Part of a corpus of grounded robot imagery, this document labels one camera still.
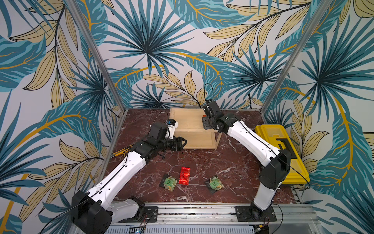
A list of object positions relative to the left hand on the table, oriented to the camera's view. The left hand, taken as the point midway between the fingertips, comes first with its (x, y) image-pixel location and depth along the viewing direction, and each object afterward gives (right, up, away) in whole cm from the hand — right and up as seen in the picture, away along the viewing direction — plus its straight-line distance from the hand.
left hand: (181, 143), depth 75 cm
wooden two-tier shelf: (+4, +11, +6) cm, 14 cm away
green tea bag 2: (+19, -24, +9) cm, 32 cm away
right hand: (+16, +13, +8) cm, 22 cm away
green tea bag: (-7, -24, +9) cm, 26 cm away
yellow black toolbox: (+56, +3, +10) cm, 57 cm away
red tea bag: (+1, -21, +10) cm, 23 cm away
